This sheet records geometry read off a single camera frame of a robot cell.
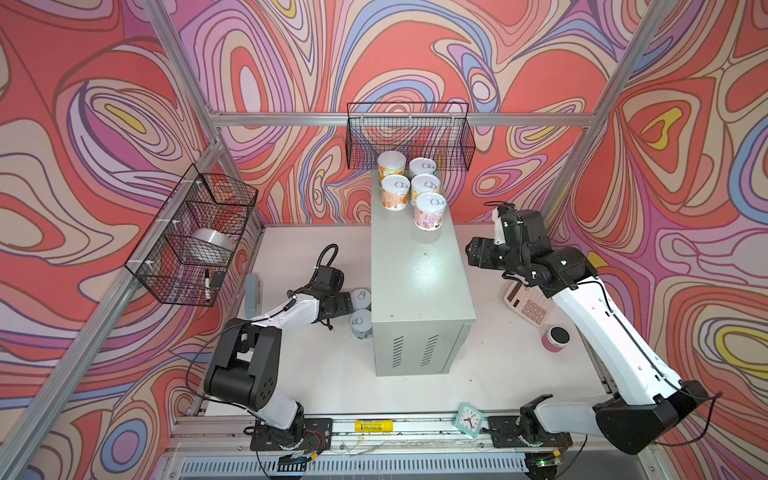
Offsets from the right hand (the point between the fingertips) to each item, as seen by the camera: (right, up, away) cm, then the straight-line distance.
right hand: (482, 256), depth 73 cm
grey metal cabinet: (-17, -10, -14) cm, 24 cm away
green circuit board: (-48, -51, -1) cm, 69 cm away
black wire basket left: (-75, +1, 0) cm, 75 cm away
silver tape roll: (-67, +5, 0) cm, 67 cm away
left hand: (-39, -16, +21) cm, 47 cm away
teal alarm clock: (-3, -41, +1) cm, 42 cm away
